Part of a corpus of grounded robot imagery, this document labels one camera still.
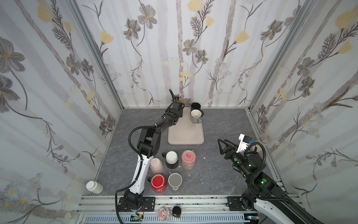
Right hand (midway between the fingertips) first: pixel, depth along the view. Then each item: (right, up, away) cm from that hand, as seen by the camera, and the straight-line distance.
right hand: (220, 139), depth 68 cm
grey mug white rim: (-23, -22, +4) cm, 32 cm away
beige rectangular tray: (-17, 0, +38) cm, 42 cm away
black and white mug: (-25, -14, +14) cm, 32 cm away
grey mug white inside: (-9, +13, +36) cm, 39 cm away
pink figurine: (-28, -37, 0) cm, 47 cm away
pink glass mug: (-15, -13, +12) cm, 23 cm away
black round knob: (-22, -32, -6) cm, 39 cm away
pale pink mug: (-34, -17, +10) cm, 39 cm away
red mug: (-32, -25, +5) cm, 41 cm away
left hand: (-24, +22, +38) cm, 50 cm away
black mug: (-7, +21, +43) cm, 48 cm away
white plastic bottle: (-66, -26, +4) cm, 71 cm away
